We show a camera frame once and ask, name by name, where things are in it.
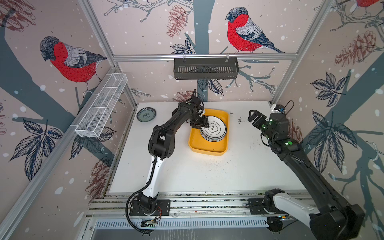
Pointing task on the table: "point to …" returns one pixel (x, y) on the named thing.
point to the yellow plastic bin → (198, 145)
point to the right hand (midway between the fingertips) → (256, 112)
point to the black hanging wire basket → (203, 68)
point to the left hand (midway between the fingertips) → (208, 124)
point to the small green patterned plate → (146, 114)
